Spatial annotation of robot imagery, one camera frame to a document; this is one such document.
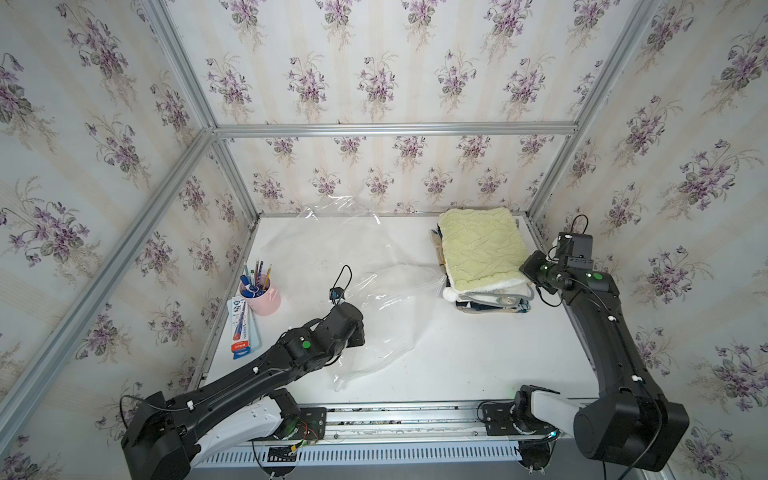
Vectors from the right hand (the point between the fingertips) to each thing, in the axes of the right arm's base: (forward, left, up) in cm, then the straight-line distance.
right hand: (531, 265), depth 80 cm
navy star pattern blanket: (-5, +14, -14) cm, 20 cm away
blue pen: (-1, +82, -9) cm, 82 cm away
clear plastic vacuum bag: (-8, +38, -3) cm, 39 cm away
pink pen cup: (-6, +76, -9) cm, 76 cm away
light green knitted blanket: (+9, +11, -4) cm, 15 cm away
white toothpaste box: (-13, +81, -16) cm, 84 cm away
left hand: (-15, +45, -10) cm, 49 cm away
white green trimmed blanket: (-3, +6, -11) cm, 13 cm away
